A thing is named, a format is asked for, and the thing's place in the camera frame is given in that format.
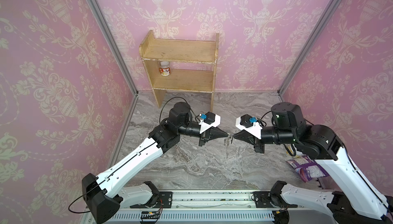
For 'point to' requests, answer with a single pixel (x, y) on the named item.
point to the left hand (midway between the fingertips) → (225, 136)
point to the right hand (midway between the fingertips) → (236, 133)
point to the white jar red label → (164, 69)
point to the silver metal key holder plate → (226, 143)
